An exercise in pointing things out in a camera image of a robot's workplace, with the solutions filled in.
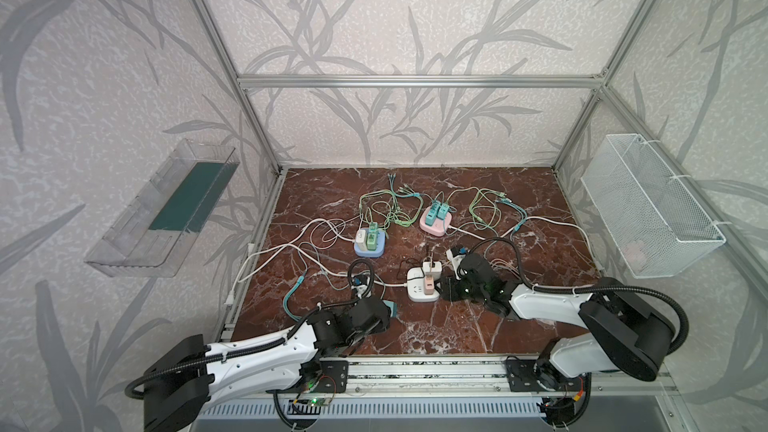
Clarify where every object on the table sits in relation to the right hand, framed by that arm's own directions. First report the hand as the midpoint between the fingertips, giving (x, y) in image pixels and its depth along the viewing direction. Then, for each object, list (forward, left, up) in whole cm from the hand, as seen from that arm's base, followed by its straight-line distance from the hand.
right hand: (438, 275), depth 89 cm
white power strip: (-3, +7, 0) cm, 7 cm away
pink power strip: (+17, -2, +1) cm, 17 cm away
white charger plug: (-2, +3, +9) cm, 9 cm away
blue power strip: (+10, +18, 0) cm, 21 cm away
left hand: (-10, +13, +1) cm, 17 cm away
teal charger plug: (-10, +13, 0) cm, 17 cm away
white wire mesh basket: (-3, -43, +31) cm, 54 cm away
